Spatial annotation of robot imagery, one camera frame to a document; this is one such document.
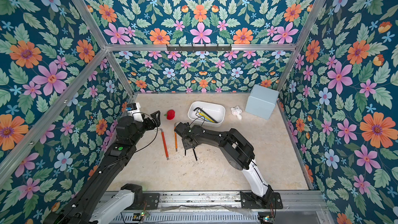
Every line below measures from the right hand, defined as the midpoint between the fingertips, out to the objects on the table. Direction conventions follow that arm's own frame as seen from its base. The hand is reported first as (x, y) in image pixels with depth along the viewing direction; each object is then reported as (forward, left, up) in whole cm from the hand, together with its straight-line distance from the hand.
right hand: (190, 144), depth 94 cm
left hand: (+3, +16, +27) cm, 31 cm away
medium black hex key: (-7, -3, +1) cm, 8 cm away
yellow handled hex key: (+19, -9, +2) cm, 21 cm away
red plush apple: (+20, +16, +4) cm, 25 cm away
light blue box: (+22, -44, +15) cm, 51 cm away
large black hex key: (+22, -9, +1) cm, 24 cm away
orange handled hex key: (+4, +10, +1) cm, 11 cm away
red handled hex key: (-1, +16, +1) cm, 16 cm away
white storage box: (+25, -15, +2) cm, 30 cm away
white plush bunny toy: (+24, -30, +4) cm, 38 cm away
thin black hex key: (-5, +3, 0) cm, 6 cm away
